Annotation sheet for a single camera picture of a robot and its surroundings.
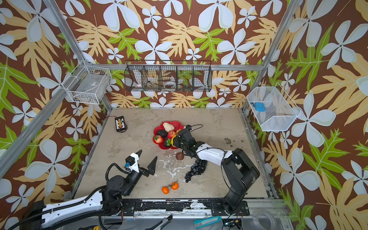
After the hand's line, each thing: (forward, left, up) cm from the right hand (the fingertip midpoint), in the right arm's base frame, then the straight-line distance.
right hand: (173, 139), depth 90 cm
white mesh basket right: (+11, -60, +16) cm, 63 cm away
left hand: (-15, +12, +11) cm, 22 cm away
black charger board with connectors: (+20, +42, -8) cm, 47 cm away
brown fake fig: (-8, -4, -6) cm, 11 cm away
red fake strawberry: (+3, +11, -4) cm, 12 cm away
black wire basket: (+38, -6, +21) cm, 44 cm away
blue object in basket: (+13, -53, +15) cm, 57 cm away
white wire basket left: (+26, +52, +25) cm, 63 cm away
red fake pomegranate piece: (+8, +2, -5) cm, 9 cm away
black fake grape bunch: (-17, -14, -6) cm, 23 cm away
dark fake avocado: (+9, +9, -5) cm, 13 cm away
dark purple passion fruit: (0, +6, -5) cm, 8 cm away
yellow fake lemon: (-2, +1, 0) cm, 2 cm away
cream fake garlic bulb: (+13, +5, -4) cm, 14 cm away
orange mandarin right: (-26, -1, -8) cm, 27 cm away
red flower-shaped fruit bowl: (+16, -2, -7) cm, 17 cm away
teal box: (-42, -17, -10) cm, 47 cm away
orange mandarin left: (-28, +4, -7) cm, 29 cm away
